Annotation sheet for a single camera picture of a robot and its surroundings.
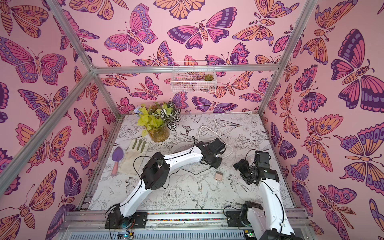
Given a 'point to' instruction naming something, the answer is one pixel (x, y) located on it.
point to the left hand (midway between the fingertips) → (220, 163)
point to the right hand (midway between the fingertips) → (238, 168)
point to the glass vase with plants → (159, 119)
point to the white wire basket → (193, 77)
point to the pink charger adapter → (218, 176)
